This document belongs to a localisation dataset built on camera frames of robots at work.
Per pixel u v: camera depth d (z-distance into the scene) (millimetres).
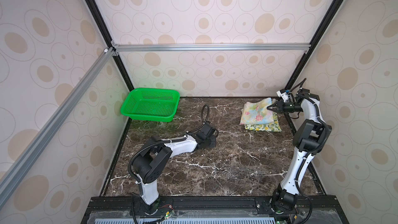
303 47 939
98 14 767
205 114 1100
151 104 1161
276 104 891
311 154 603
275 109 890
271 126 1003
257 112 974
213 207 749
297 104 785
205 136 715
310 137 610
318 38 857
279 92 910
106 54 841
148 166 470
